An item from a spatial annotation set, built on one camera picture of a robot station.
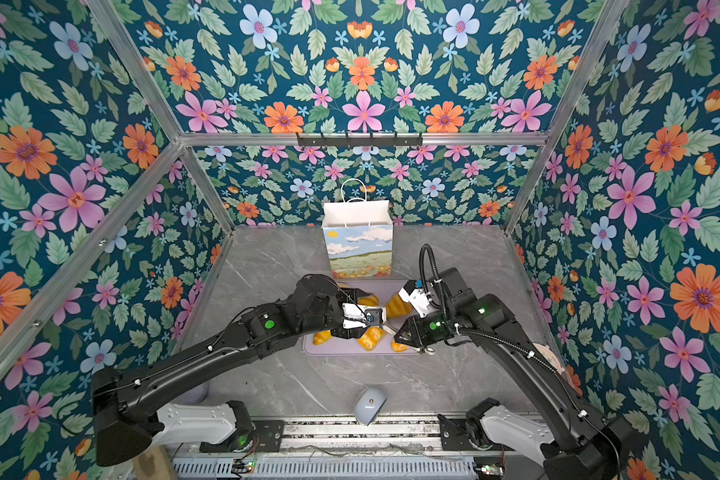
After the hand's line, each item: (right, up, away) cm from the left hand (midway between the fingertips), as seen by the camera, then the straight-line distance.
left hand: (374, 299), depth 67 cm
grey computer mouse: (-2, -26, +3) cm, 26 cm away
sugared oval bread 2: (-1, 0, 0) cm, 1 cm away
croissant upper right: (+5, -2, 0) cm, 6 cm away
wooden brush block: (-51, -38, 0) cm, 63 cm away
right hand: (+6, -9, +1) cm, 11 cm away
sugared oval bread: (+6, -17, +19) cm, 26 cm away
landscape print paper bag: (-5, +16, +20) cm, 26 cm away
